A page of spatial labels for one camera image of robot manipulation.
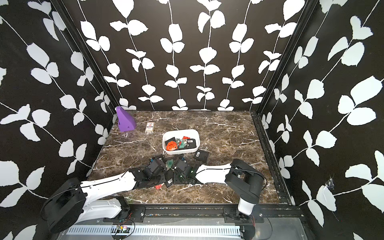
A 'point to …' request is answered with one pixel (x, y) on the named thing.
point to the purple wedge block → (125, 121)
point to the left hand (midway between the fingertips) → (167, 176)
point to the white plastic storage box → (179, 141)
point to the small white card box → (149, 128)
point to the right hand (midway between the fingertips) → (172, 178)
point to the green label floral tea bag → (169, 163)
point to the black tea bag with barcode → (201, 156)
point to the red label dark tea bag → (171, 144)
